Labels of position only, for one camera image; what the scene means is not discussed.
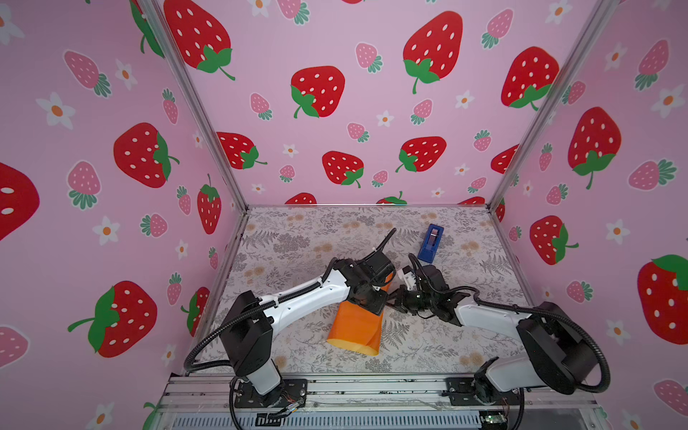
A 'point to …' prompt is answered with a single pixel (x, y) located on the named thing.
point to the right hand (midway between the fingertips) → (378, 306)
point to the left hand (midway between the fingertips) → (379, 303)
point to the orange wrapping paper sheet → (356, 327)
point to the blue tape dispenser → (431, 243)
